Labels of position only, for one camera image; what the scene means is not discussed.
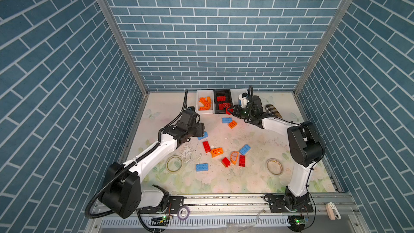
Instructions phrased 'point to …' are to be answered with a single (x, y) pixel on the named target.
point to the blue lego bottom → (202, 167)
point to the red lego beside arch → (242, 160)
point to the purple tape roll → (188, 213)
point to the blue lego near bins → (226, 120)
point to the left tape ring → (174, 164)
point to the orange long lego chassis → (206, 102)
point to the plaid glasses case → (271, 109)
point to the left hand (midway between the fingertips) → (204, 127)
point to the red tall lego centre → (206, 146)
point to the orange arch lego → (234, 156)
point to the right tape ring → (274, 166)
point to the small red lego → (230, 110)
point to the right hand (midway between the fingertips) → (230, 110)
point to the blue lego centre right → (245, 150)
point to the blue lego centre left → (206, 135)
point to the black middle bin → (221, 92)
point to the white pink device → (332, 211)
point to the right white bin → (235, 93)
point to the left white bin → (204, 94)
